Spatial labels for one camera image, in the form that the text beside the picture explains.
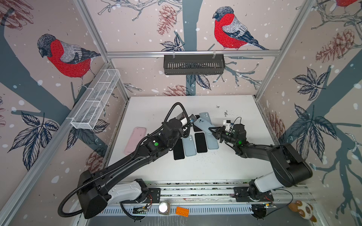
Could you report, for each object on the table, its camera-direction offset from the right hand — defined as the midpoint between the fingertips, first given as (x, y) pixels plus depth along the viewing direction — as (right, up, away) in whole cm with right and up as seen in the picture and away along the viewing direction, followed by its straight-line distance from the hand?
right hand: (209, 127), depth 86 cm
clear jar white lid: (-25, -33, -25) cm, 48 cm away
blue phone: (-5, -11, +7) cm, 14 cm away
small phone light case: (+1, +6, +24) cm, 25 cm away
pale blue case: (-2, +1, +8) cm, 8 cm away
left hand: (-16, +8, -13) cm, 22 cm away
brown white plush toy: (+43, -38, -19) cm, 61 cm away
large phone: (+4, -11, +9) cm, 15 cm away
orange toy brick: (-16, -40, -17) cm, 46 cm away
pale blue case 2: (-12, -14, +7) cm, 20 cm away
